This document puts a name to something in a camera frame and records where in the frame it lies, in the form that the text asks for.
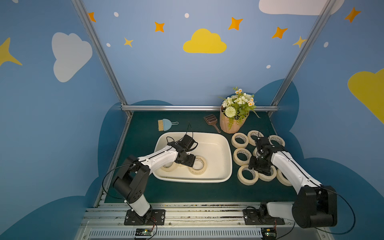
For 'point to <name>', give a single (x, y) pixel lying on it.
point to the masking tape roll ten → (198, 172)
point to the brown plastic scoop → (211, 119)
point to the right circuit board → (268, 233)
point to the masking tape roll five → (269, 178)
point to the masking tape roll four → (276, 138)
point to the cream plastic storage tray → (215, 147)
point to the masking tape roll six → (241, 150)
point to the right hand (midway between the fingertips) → (255, 166)
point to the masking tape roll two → (254, 132)
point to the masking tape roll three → (239, 140)
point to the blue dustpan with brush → (165, 124)
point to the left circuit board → (143, 232)
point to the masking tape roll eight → (173, 167)
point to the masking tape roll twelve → (243, 180)
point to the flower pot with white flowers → (235, 111)
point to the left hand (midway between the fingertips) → (189, 159)
